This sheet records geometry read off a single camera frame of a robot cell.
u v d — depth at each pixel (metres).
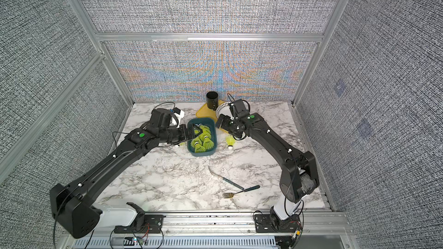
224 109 1.13
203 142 0.95
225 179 0.86
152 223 0.74
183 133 0.65
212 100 1.13
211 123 1.02
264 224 0.73
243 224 0.75
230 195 0.81
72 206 0.38
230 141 0.98
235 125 0.64
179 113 0.71
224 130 0.75
